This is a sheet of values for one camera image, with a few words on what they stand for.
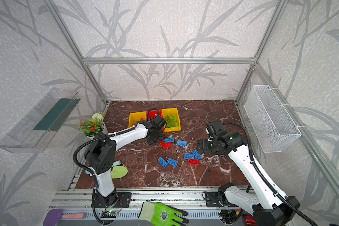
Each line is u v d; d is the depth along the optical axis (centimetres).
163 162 87
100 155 49
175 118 106
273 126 62
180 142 94
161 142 93
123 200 73
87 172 51
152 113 104
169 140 96
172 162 86
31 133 63
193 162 87
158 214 69
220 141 48
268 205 37
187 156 89
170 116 108
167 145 94
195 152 90
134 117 106
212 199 74
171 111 109
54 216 68
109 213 72
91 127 85
